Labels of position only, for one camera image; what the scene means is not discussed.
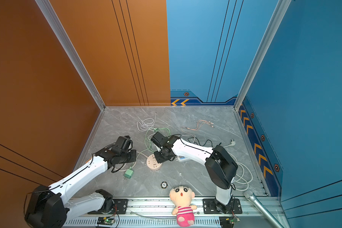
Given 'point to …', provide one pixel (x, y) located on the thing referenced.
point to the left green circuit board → (107, 221)
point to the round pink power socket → (152, 164)
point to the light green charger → (128, 173)
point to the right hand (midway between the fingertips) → (159, 159)
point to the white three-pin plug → (233, 143)
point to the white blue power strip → (182, 158)
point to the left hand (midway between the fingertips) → (136, 153)
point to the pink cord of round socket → (125, 163)
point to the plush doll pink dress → (181, 196)
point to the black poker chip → (164, 185)
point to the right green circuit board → (234, 219)
